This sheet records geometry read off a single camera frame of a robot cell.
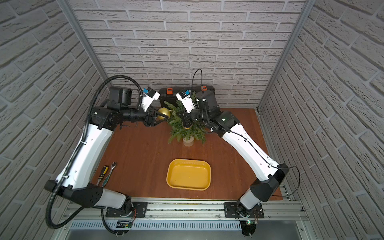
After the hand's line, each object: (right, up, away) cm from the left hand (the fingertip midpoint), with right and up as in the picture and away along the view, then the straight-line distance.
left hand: (166, 112), depth 64 cm
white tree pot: (+7, -17, +33) cm, 38 cm away
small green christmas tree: (+3, -9, +18) cm, 21 cm away
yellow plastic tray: (+9, -35, +21) cm, 42 cm away
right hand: (+6, 0, +2) cm, 6 cm away
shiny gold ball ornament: (+9, -7, +9) cm, 14 cm away
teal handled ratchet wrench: (-37, -30, +23) cm, 53 cm away
